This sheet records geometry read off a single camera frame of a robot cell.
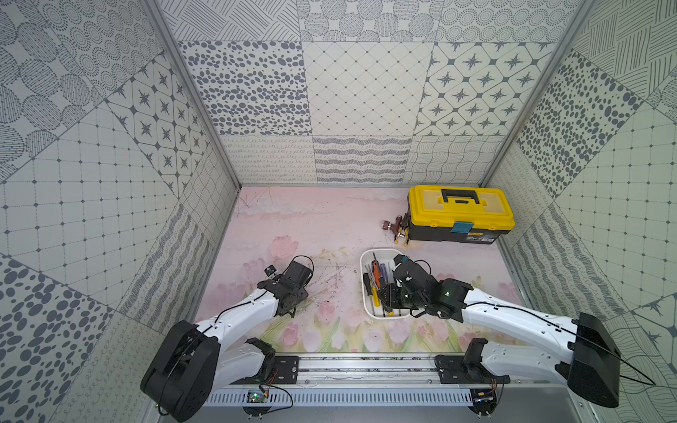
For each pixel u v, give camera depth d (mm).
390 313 837
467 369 651
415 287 585
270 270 794
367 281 903
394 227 1043
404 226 1053
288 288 668
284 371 731
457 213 906
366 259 929
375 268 930
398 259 739
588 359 394
